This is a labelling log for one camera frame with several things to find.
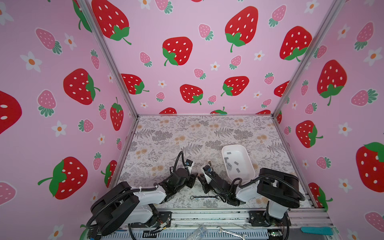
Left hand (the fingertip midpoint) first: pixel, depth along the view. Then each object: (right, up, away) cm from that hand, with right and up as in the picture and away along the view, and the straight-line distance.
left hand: (195, 172), depth 86 cm
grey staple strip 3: (+26, +4, +7) cm, 27 cm away
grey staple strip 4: (+22, +10, +12) cm, 27 cm away
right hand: (+1, -3, -2) cm, 4 cm away
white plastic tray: (+29, +9, +11) cm, 33 cm away
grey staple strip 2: (+26, 0, +4) cm, 27 cm away
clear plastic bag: (+2, -24, -18) cm, 30 cm away
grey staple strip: (+22, +3, +7) cm, 23 cm away
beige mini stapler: (+9, +5, +4) cm, 11 cm away
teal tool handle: (+63, -23, -16) cm, 69 cm away
